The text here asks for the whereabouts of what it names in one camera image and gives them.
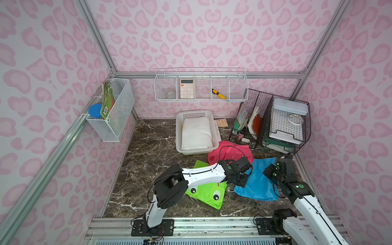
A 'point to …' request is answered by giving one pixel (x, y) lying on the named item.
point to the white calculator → (187, 89)
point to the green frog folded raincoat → (211, 194)
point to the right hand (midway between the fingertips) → (265, 166)
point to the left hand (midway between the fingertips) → (245, 180)
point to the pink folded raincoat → (227, 150)
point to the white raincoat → (196, 133)
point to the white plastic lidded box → (286, 120)
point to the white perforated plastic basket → (179, 117)
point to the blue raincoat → (259, 186)
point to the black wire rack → (265, 101)
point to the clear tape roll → (296, 119)
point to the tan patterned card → (222, 122)
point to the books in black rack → (253, 121)
